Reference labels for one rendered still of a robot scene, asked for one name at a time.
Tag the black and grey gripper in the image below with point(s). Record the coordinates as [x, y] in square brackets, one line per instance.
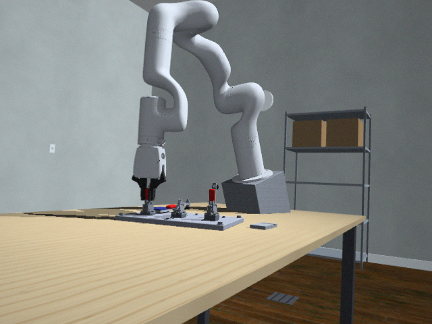
[149, 162]

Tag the blue rectangular block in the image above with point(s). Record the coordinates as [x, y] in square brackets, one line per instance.
[161, 209]

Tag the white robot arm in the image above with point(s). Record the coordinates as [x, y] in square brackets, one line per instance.
[182, 23]

